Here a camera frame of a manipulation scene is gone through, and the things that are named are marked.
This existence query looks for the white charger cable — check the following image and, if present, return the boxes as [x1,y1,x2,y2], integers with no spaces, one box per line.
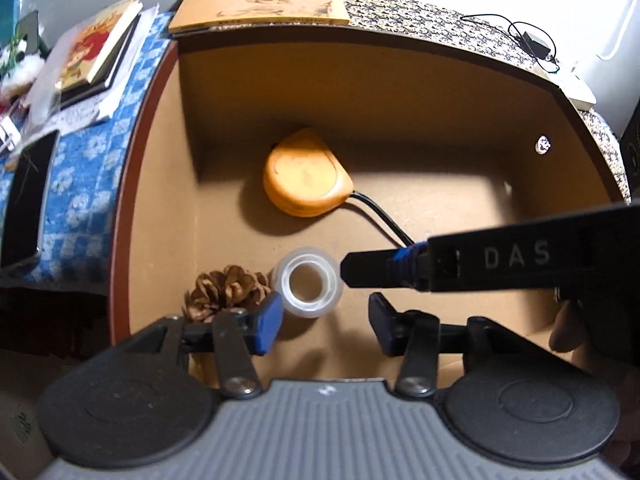
[0,115,23,158]

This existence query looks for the blue board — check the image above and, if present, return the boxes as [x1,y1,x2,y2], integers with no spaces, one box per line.
[0,0,26,43]

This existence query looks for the brown pine cone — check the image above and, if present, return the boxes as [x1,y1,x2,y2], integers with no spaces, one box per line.
[182,265,273,323]

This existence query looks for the dark floral patterned cloth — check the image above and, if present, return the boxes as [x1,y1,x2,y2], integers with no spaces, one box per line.
[335,0,633,206]

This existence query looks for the black cable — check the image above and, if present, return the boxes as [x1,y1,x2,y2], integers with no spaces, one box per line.
[460,12,561,73]

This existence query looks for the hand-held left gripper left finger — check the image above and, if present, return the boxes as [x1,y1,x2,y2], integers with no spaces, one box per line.
[112,291,286,401]

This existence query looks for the person's right hand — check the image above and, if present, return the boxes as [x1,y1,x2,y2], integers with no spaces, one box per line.
[549,300,596,356]

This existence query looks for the black power adapter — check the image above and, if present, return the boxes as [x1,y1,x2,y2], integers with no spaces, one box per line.
[520,31,551,58]

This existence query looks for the stack of books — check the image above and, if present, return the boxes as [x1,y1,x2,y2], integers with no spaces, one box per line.
[22,5,161,131]

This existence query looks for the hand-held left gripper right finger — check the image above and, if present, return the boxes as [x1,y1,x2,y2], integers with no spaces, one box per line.
[368,292,576,400]

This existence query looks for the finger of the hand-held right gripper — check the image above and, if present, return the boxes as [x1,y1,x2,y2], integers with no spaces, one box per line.
[340,242,433,291]

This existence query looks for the red illustrated book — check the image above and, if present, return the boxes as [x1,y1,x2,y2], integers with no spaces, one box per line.
[55,0,143,88]

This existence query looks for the rounded orange wooden piece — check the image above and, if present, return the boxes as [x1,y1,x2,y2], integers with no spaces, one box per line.
[263,129,355,218]

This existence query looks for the black book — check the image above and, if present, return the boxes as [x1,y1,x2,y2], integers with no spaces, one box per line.
[60,10,146,106]

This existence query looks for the yellow book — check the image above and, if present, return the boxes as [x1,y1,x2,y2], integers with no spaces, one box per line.
[168,0,351,36]

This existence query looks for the clear tape roll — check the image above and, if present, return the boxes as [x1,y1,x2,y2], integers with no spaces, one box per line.
[271,247,345,320]

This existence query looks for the large brown cardboard box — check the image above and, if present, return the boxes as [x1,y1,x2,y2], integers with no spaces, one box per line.
[107,27,633,396]

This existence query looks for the small white plush toy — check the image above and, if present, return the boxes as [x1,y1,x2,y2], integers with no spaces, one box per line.
[0,52,43,101]

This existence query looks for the blue floral cloth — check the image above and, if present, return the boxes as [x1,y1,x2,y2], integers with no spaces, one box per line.
[0,12,173,286]

